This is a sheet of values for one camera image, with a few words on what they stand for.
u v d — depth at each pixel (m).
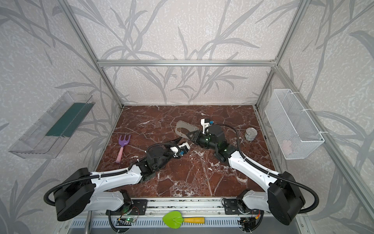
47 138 0.63
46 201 0.41
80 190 0.42
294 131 0.62
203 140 0.68
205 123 0.72
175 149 0.68
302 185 0.39
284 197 0.40
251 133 0.97
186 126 0.78
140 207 0.73
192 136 0.74
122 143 0.96
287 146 0.72
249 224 0.71
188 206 0.75
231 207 0.73
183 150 0.64
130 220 0.70
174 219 0.69
